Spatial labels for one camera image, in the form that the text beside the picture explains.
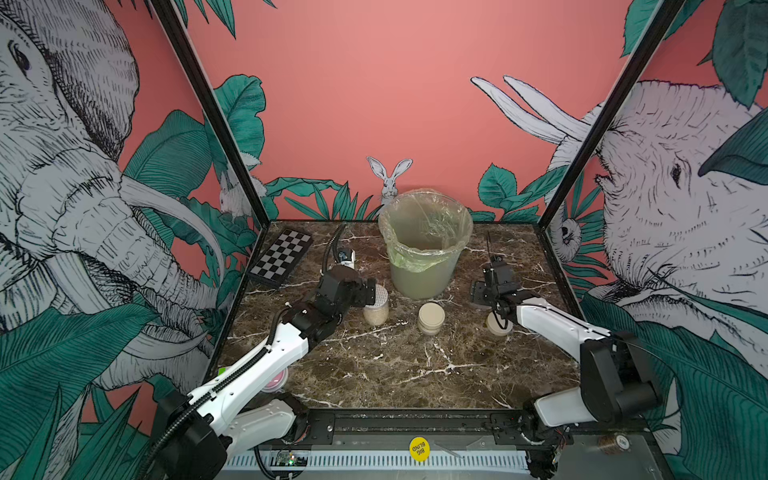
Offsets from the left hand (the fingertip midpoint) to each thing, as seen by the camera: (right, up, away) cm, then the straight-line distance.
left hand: (361, 275), depth 79 cm
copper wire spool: (+60, -38, -11) cm, 72 cm away
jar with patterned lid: (+4, -13, +12) cm, 18 cm away
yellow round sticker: (+15, -42, -8) cm, 45 cm away
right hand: (+37, -4, +14) cm, 39 cm away
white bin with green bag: (+19, +13, +21) cm, 31 cm away
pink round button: (-23, -29, +1) cm, 37 cm away
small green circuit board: (-16, -43, -9) cm, 47 cm away
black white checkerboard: (-32, +2, +25) cm, 41 cm away
